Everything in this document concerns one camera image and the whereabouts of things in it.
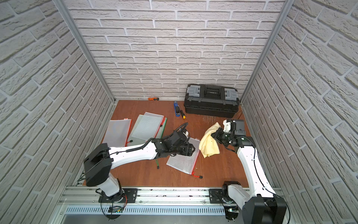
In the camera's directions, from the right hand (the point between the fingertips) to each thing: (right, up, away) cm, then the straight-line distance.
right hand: (213, 134), depth 79 cm
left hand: (-12, -8, +1) cm, 14 cm away
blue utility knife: (-23, +16, +32) cm, 43 cm away
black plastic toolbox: (+2, +22, +18) cm, 28 cm away
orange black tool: (-44, +26, +43) cm, 66 cm away
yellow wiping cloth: (-3, -7, 0) cm, 7 cm away
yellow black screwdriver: (-18, +11, +30) cm, 37 cm away
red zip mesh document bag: (-66, -2, +21) cm, 69 cm away
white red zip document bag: (-17, -19, +7) cm, 26 cm away
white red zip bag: (-46, +2, +24) cm, 52 cm away
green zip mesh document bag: (-52, -7, +16) cm, 55 cm away
